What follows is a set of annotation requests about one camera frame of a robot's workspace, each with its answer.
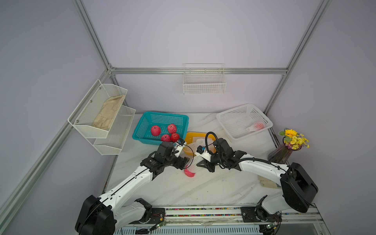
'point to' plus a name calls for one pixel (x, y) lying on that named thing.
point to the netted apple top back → (188, 173)
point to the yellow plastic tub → (210, 147)
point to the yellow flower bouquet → (293, 140)
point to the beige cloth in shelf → (105, 118)
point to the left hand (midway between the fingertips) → (181, 157)
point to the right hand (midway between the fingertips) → (199, 164)
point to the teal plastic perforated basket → (143, 134)
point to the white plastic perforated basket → (244, 120)
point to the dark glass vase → (281, 154)
